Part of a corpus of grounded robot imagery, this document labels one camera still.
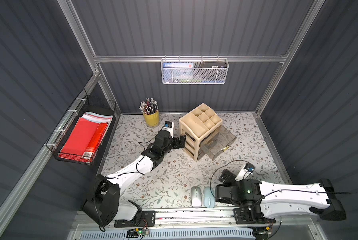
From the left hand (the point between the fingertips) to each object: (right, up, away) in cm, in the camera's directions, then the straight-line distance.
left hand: (180, 136), depth 82 cm
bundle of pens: (-21, +19, +17) cm, 33 cm away
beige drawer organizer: (+9, +6, +2) cm, 11 cm away
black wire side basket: (-52, +16, 0) cm, 55 cm away
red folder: (-47, -2, -10) cm, 48 cm away
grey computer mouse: (+8, -33, -3) cm, 34 cm away
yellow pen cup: (-21, +10, +24) cm, 33 cm away
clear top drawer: (+25, -5, +19) cm, 32 cm away
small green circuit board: (-17, -45, -13) cm, 50 cm away
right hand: (+23, -21, -10) cm, 33 cm away
